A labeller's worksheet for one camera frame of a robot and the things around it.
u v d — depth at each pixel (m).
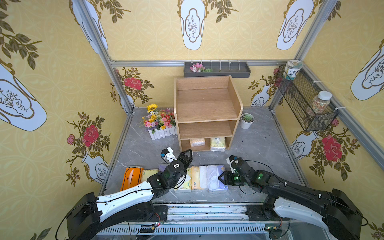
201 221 0.72
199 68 0.88
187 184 0.78
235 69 0.92
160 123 0.93
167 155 0.71
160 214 0.73
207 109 0.77
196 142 0.95
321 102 0.66
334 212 0.41
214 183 0.78
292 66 0.84
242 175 0.64
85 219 0.41
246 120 1.03
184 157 0.69
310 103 0.69
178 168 0.58
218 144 0.92
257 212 0.74
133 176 0.79
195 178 0.81
